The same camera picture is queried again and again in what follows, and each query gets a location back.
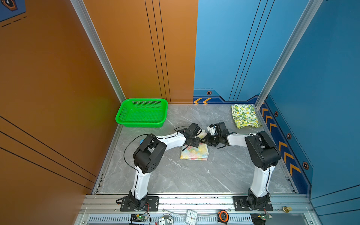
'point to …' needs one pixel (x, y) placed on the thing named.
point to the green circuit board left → (138, 218)
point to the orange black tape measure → (223, 216)
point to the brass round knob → (287, 209)
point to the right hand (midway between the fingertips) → (201, 140)
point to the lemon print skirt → (245, 114)
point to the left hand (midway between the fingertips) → (197, 139)
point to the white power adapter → (166, 219)
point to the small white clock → (191, 217)
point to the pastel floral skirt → (199, 153)
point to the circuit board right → (265, 216)
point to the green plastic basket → (143, 112)
